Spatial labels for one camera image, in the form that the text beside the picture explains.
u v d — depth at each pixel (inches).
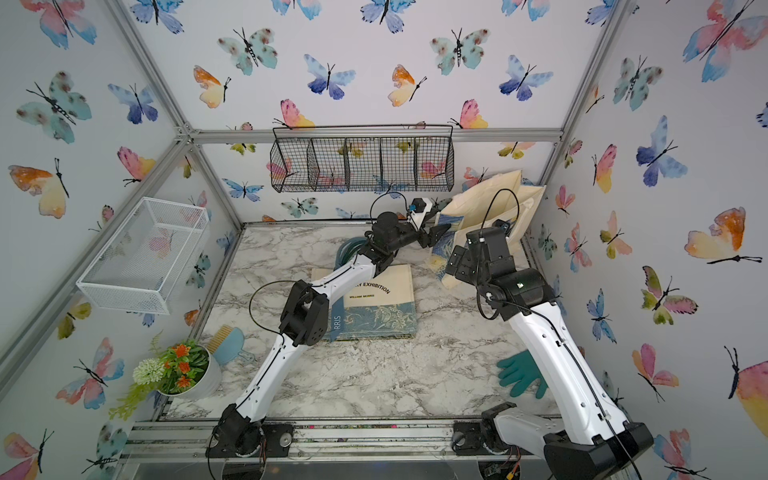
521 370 33.2
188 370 28.3
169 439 29.8
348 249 43.7
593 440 14.4
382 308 37.8
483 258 20.2
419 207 31.0
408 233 32.5
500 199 39.9
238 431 25.0
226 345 35.6
